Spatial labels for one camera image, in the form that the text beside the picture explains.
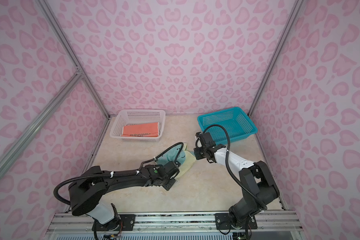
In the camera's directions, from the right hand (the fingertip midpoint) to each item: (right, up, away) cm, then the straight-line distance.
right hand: (197, 150), depth 90 cm
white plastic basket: (-52, +21, +23) cm, 61 cm away
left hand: (-14, -17, -6) cm, 23 cm away
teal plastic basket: (+32, +18, +23) cm, 44 cm away
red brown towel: (-37, +12, +13) cm, 41 cm away
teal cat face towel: (-16, -4, +2) cm, 16 cm away
